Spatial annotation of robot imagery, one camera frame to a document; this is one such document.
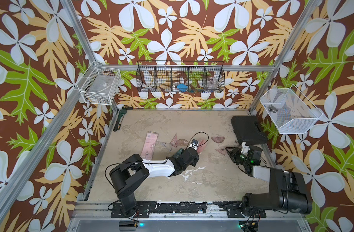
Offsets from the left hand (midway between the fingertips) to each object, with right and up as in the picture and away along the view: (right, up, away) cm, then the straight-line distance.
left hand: (196, 150), depth 88 cm
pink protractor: (+18, +5, +15) cm, 24 cm away
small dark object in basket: (+45, +26, -3) cm, 52 cm away
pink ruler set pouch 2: (+3, +3, 0) cm, 4 cm away
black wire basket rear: (-9, +50, +12) cm, 52 cm away
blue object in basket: (-8, +41, +6) cm, 42 cm away
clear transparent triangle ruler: (-22, +2, +11) cm, 25 cm away
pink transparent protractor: (-8, +3, +13) cm, 16 cm away
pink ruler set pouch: (-31, +2, +11) cm, 33 cm away
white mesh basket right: (+53, +24, -7) cm, 59 cm away
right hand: (+20, 0, +4) cm, 20 cm away
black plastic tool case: (+41, +13, +20) cm, 48 cm away
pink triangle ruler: (+19, -2, +9) cm, 21 cm away
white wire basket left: (-58, +39, -3) cm, 70 cm away
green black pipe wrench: (-58, +26, +31) cm, 71 cm away
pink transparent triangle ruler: (-14, +3, +13) cm, 19 cm away
